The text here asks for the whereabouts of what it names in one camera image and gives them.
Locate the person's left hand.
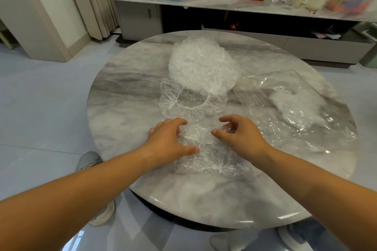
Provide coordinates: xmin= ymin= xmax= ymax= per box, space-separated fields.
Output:
xmin=139 ymin=118 xmax=201 ymax=169

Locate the person's right hand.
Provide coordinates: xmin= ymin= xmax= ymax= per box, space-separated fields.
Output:
xmin=211 ymin=114 xmax=273 ymax=166

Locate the pile of clear plastic caps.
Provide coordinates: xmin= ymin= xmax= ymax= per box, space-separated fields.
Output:
xmin=158 ymin=36 xmax=242 ymax=123

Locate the clear plastic bag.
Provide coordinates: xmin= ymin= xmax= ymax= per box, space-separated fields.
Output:
xmin=236 ymin=70 xmax=358 ymax=152

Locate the person's right forearm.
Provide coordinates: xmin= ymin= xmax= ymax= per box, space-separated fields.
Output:
xmin=255 ymin=145 xmax=377 ymax=251

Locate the person's left forearm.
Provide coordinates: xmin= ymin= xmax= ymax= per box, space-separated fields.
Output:
xmin=0 ymin=147 xmax=157 ymax=251

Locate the green storage bin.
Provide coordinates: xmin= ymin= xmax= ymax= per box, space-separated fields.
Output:
xmin=361 ymin=24 xmax=377 ymax=69

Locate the grey sneaker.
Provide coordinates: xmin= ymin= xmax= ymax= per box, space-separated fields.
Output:
xmin=277 ymin=224 xmax=310 ymax=251
xmin=77 ymin=151 xmax=115 ymax=226

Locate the black table base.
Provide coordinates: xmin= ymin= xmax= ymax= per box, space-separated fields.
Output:
xmin=132 ymin=192 xmax=295 ymax=232

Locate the long grey low cabinet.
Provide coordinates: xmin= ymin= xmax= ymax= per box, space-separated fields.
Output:
xmin=107 ymin=0 xmax=377 ymax=65

